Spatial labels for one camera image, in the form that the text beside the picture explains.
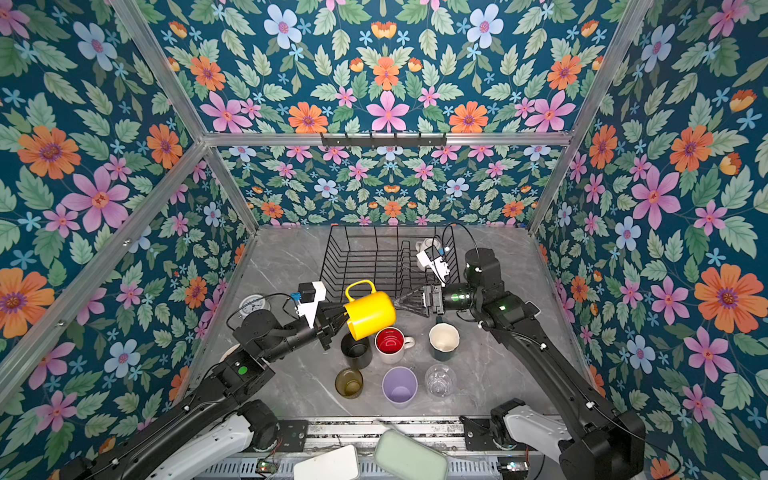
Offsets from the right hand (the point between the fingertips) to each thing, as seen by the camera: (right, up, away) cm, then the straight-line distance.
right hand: (402, 301), depth 63 cm
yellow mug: (-7, -2, -3) cm, 8 cm away
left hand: (-10, 0, -2) cm, 10 cm away
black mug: (-13, -19, +23) cm, 32 cm away
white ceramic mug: (+7, +14, +35) cm, 38 cm away
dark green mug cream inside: (+12, -15, +22) cm, 29 cm away
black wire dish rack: (-17, +10, +48) cm, 52 cm away
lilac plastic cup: (-1, -27, +18) cm, 32 cm away
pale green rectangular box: (+1, -38, +6) cm, 39 cm away
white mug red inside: (-4, -17, +25) cm, 31 cm away
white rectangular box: (-15, -37, +3) cm, 40 cm away
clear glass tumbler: (+10, -25, +19) cm, 33 cm away
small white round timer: (-50, -6, +30) cm, 59 cm away
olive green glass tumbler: (-15, -25, +18) cm, 35 cm away
